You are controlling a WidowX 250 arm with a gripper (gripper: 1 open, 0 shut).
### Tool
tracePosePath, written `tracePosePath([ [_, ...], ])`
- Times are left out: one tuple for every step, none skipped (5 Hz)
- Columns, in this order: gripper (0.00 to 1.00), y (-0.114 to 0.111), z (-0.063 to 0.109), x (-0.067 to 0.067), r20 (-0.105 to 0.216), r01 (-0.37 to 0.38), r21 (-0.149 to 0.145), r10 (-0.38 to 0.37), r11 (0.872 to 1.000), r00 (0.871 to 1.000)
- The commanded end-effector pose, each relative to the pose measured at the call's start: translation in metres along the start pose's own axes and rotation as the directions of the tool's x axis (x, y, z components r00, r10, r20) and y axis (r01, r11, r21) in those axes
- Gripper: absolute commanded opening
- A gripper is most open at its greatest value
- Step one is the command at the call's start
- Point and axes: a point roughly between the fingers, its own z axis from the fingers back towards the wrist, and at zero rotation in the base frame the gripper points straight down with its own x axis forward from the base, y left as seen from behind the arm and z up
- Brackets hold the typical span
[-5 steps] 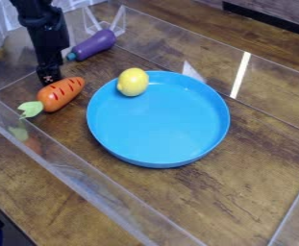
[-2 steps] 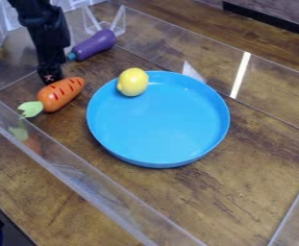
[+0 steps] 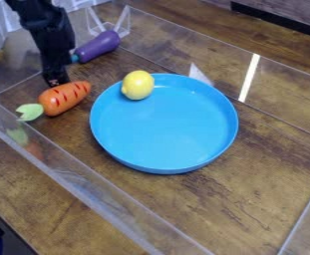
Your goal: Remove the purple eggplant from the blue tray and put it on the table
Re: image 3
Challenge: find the blue round tray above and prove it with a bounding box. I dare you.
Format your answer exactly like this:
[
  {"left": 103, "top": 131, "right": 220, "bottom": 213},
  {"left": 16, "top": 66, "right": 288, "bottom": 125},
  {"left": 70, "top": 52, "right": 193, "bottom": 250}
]
[{"left": 90, "top": 74, "right": 238, "bottom": 174}]

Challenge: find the orange toy carrot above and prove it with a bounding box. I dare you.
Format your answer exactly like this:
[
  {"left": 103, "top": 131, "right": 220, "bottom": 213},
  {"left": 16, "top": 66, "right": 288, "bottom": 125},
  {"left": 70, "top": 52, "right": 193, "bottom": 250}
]
[{"left": 15, "top": 80, "right": 94, "bottom": 123}]

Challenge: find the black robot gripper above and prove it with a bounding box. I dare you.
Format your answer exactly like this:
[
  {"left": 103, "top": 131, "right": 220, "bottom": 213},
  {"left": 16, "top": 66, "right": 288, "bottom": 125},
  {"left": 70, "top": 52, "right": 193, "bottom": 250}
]
[{"left": 4, "top": 0, "right": 75, "bottom": 88}]

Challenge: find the clear acrylic enclosure wall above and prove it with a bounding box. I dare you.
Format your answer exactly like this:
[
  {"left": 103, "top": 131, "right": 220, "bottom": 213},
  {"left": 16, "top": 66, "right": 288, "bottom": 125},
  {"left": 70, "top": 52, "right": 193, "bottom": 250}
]
[{"left": 0, "top": 0, "right": 310, "bottom": 255}]

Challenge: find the yellow toy lemon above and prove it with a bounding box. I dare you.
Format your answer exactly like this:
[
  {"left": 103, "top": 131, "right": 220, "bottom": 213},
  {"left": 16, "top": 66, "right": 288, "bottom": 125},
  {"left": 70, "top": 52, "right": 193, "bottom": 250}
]
[{"left": 122, "top": 70, "right": 155, "bottom": 101}]

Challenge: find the purple toy eggplant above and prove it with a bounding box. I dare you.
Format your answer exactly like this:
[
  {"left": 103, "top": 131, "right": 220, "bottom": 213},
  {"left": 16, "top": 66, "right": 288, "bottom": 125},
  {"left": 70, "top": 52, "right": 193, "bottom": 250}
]
[{"left": 72, "top": 30, "right": 122, "bottom": 64}]

